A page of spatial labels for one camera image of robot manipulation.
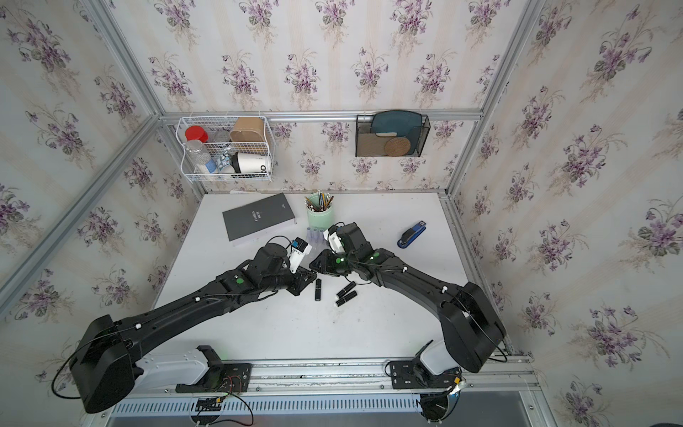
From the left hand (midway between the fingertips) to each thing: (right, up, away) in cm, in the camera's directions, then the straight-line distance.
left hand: (318, 280), depth 77 cm
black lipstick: (-1, -6, +11) cm, 13 cm away
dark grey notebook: (-28, +18, +30) cm, 45 cm away
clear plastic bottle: (-40, +39, +9) cm, 57 cm away
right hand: (-1, +4, +1) cm, 4 cm away
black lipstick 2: (+10, -5, +13) cm, 17 cm away
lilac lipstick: (-5, +11, +18) cm, 22 cm away
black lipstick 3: (+8, -8, +9) cm, 15 cm away
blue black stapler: (+34, +12, +24) cm, 43 cm away
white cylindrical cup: (-26, +38, +16) cm, 48 cm away
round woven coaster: (+28, +45, +20) cm, 57 cm away
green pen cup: (-1, +21, +16) cm, 26 cm away
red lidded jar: (-45, +49, +15) cm, 68 cm away
